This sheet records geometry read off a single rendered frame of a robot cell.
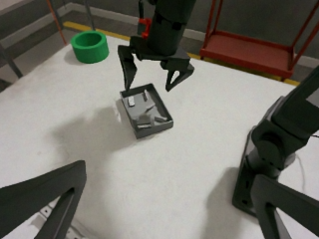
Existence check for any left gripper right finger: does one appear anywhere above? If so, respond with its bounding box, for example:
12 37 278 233
250 174 319 239

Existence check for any green ring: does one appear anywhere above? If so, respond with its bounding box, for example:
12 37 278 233
71 31 110 64

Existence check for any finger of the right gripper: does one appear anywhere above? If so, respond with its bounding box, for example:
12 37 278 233
165 71 193 93
118 50 137 92

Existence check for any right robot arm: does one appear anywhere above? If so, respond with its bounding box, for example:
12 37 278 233
144 0 319 215

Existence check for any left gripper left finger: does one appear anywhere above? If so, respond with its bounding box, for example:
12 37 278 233
0 160 87 239

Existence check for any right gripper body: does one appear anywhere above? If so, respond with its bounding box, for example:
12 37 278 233
118 10 194 73

